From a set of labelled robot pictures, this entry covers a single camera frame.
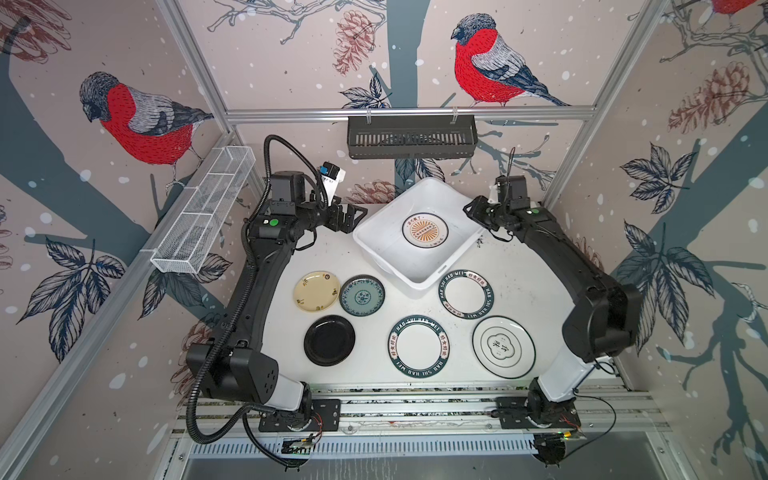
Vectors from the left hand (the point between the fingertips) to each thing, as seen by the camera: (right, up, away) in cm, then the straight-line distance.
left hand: (350, 203), depth 73 cm
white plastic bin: (+6, -7, +28) cm, 29 cm away
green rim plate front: (+18, -41, +13) cm, 47 cm away
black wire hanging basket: (+18, +26, +31) cm, 44 cm away
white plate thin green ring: (+43, -41, +12) cm, 60 cm away
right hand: (+33, -1, +14) cm, 36 cm away
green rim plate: (+35, -28, +26) cm, 52 cm away
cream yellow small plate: (-14, -27, +24) cm, 38 cm away
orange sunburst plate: (+23, -7, +41) cm, 48 cm away
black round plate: (-8, -39, +13) cm, 42 cm away
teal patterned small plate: (+1, -28, +22) cm, 36 cm away
